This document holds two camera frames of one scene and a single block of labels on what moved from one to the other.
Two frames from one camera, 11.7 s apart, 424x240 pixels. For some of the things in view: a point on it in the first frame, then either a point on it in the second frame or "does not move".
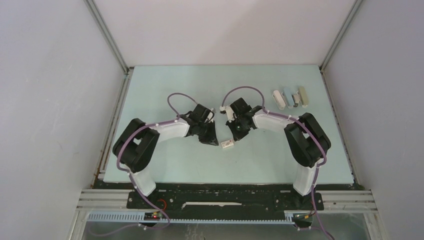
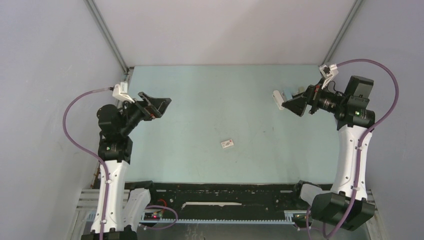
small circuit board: [152, 216] does not move
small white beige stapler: [227, 143] does not move
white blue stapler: [288, 97] does not move
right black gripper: [237, 135] -> [312, 97]
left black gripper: [211, 138] -> [156, 108]
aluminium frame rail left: [94, 11] does not move
